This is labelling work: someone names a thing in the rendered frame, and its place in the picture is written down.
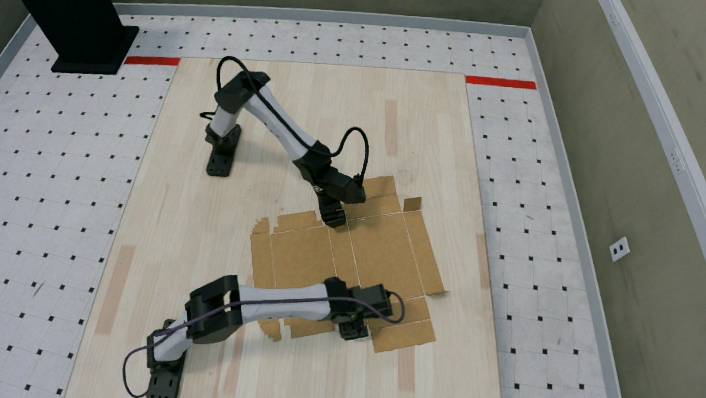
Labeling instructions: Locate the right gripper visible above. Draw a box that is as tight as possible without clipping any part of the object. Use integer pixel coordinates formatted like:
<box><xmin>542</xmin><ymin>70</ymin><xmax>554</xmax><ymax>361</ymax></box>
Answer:
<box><xmin>338</xmin><ymin>311</ymin><xmax>369</xmax><ymax>341</ymax></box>

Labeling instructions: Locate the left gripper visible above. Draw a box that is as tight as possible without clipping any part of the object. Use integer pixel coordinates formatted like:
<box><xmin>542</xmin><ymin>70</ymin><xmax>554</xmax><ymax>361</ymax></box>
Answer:
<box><xmin>315</xmin><ymin>192</ymin><xmax>346</xmax><ymax>229</ymax></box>

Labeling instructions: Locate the brown cardboard box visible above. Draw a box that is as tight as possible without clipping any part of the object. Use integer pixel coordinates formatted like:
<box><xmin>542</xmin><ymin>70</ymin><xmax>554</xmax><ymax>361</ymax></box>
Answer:
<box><xmin>250</xmin><ymin>175</ymin><xmax>451</xmax><ymax>353</ymax></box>

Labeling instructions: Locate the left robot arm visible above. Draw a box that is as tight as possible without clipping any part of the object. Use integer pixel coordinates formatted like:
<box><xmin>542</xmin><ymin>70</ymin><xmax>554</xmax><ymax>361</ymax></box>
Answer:
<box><xmin>205</xmin><ymin>71</ymin><xmax>366</xmax><ymax>204</ymax></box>

